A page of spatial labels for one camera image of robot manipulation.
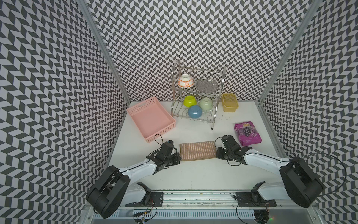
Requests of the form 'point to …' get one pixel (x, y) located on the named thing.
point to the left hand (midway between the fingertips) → (180, 159)
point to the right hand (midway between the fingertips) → (216, 155)
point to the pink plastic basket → (152, 118)
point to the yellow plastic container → (230, 102)
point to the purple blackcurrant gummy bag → (246, 133)
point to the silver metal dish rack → (196, 93)
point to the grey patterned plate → (206, 86)
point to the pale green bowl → (205, 103)
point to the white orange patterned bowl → (185, 81)
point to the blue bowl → (195, 111)
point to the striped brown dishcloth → (197, 150)
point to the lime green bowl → (189, 101)
